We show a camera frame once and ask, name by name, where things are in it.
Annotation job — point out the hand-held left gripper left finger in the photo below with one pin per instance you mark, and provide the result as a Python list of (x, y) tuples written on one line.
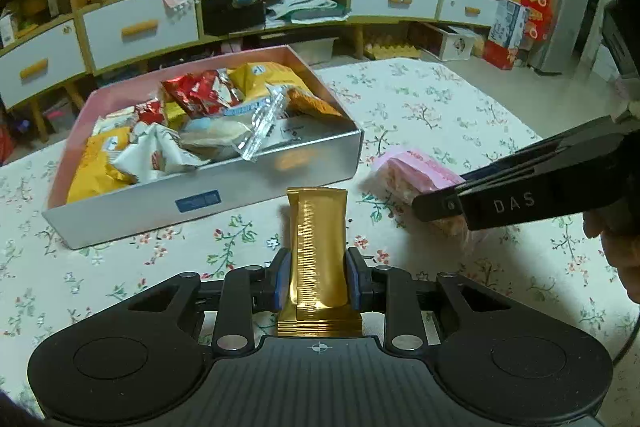
[(281, 279)]

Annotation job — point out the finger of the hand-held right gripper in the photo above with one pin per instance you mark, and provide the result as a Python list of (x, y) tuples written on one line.
[(440, 207), (550, 152)]

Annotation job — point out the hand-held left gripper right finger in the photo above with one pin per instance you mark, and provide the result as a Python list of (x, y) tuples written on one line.
[(357, 279)]

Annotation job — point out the gold foil bar packet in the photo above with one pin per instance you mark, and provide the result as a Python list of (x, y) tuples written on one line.
[(320, 257)]

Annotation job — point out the pink cake packet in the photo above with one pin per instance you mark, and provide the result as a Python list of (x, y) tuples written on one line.
[(400, 172)]

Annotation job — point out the pink silver cardboard box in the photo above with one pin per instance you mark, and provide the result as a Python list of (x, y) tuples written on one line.
[(225, 192)]

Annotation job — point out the clear white cake packet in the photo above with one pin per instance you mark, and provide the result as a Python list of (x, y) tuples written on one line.
[(225, 132)]

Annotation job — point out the yellow gold-striped packet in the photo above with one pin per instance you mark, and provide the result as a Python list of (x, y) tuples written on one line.
[(175, 117)]

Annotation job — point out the red snack packet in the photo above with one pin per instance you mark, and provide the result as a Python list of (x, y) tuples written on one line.
[(200, 94)]

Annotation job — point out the person's right hand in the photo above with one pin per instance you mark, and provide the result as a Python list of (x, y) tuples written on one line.
[(620, 247)]

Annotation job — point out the floral tablecloth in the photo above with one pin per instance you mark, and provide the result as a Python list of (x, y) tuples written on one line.
[(450, 107)]

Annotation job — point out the blue white carton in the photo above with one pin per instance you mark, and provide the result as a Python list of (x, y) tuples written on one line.
[(510, 24)]

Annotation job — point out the white printed box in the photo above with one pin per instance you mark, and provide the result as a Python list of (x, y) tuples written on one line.
[(447, 43)]

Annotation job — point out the black metal rack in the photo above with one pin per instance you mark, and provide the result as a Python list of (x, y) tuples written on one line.
[(622, 7)]

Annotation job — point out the yellow egg tray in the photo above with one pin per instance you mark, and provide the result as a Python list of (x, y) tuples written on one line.
[(392, 50)]

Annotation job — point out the white plastic bin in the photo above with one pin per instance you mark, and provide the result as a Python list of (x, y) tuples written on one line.
[(311, 51)]

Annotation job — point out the pile of white green papers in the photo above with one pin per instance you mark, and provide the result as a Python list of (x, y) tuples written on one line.
[(305, 4)]

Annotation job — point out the wooden shelf cabinet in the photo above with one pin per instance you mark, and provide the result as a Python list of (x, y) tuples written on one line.
[(75, 17)]

